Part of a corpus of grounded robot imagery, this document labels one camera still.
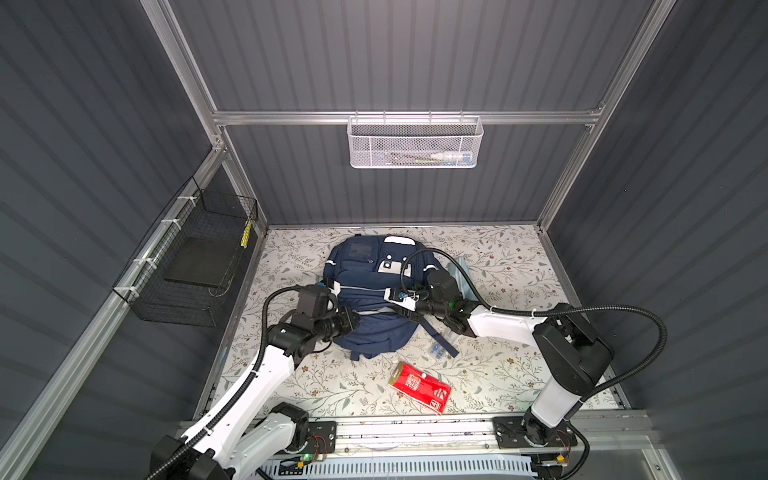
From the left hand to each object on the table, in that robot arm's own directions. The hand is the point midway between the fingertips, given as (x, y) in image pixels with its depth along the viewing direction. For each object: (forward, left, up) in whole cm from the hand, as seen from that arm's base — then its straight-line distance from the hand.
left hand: (361, 316), depth 79 cm
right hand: (+7, -9, -2) cm, 12 cm away
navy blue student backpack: (+19, -4, -7) cm, 20 cm away
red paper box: (-15, -15, -15) cm, 26 cm away
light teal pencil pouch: (+1, -25, +13) cm, 28 cm away
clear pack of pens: (-4, -22, -15) cm, 26 cm away
